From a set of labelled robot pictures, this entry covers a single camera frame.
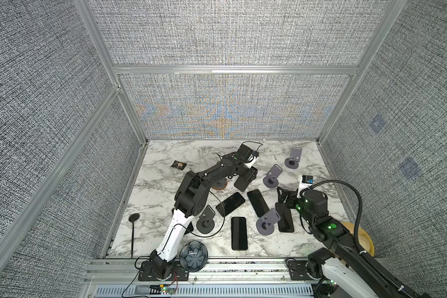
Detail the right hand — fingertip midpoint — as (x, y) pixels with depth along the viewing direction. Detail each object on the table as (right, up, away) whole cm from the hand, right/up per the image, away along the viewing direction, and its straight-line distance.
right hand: (287, 184), depth 79 cm
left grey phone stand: (-70, -17, +8) cm, 73 cm away
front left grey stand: (-35, -17, +2) cm, 39 cm away
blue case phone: (-10, -11, +15) cm, 21 cm away
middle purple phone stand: (-3, 0, +16) cm, 16 cm away
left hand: (-11, +4, +19) cm, 23 cm away
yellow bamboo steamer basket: (+30, -22, -4) cm, 37 cm away
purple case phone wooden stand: (-18, -2, +15) cm, 24 cm away
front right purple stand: (-9, -18, +1) cm, 20 cm away
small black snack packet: (-53, +7, +27) cm, 60 cm away
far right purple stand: (+13, +9, +30) cm, 34 cm away
